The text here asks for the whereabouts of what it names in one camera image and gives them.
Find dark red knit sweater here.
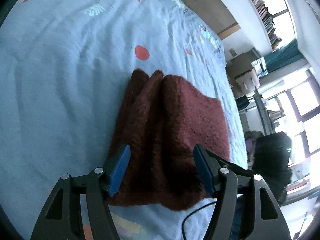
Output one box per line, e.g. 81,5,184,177
108,69,230,211

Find purple stool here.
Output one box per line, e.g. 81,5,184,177
245,139,254,155

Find glass top desk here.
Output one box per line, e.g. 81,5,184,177
253,88,275,135

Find black hanging bag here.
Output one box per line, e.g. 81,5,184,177
235,95,255,111

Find teal curtain right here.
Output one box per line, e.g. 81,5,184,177
264,38,305,74

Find row of books on shelf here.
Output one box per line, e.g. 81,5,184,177
251,0,281,50

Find blue patterned bed duvet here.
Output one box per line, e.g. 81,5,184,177
1,0,247,239

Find wooden headboard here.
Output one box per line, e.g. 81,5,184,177
182,0,241,40

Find black cable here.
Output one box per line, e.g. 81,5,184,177
182,200,218,240

